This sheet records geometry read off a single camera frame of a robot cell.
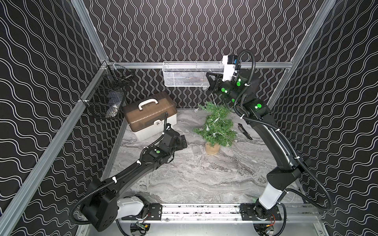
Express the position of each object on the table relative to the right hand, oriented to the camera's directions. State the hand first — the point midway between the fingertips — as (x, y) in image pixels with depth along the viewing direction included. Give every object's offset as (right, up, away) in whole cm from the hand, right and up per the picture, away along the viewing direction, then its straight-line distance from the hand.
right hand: (207, 72), depth 62 cm
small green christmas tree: (+7, -25, +11) cm, 28 cm away
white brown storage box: (-34, -18, +27) cm, 47 cm away
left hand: (-13, -29, +20) cm, 37 cm away
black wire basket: (-61, -4, +31) cm, 69 cm away
